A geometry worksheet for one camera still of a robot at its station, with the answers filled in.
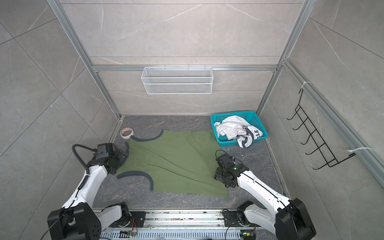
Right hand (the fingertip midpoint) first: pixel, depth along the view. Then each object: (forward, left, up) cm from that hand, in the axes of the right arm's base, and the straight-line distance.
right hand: (220, 176), depth 84 cm
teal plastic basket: (+42, -28, +4) cm, 51 cm away
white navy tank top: (+34, -13, +3) cm, 37 cm away
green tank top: (+11, +23, -3) cm, 25 cm away
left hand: (+11, +57, +8) cm, 59 cm away
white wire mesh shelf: (+59, +17, +26) cm, 67 cm away
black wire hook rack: (+6, -42, +28) cm, 50 cm away
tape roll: (+36, +66, -3) cm, 76 cm away
